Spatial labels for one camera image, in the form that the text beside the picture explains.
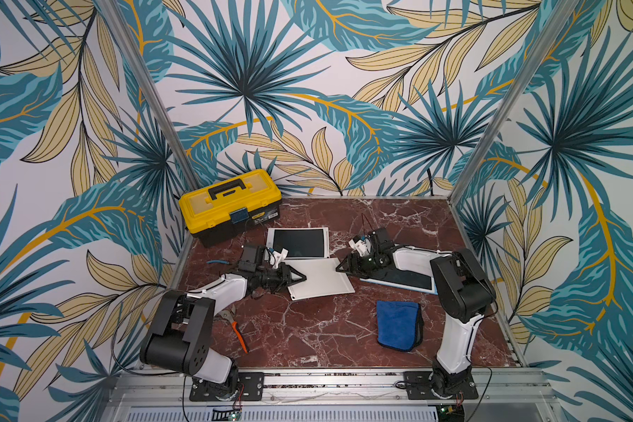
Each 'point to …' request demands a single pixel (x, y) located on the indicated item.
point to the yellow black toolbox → (214, 214)
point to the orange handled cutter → (230, 316)
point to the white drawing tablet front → (323, 279)
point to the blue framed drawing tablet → (410, 269)
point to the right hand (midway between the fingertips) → (342, 271)
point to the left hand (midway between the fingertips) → (304, 282)
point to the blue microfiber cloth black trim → (399, 323)
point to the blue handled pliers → (220, 261)
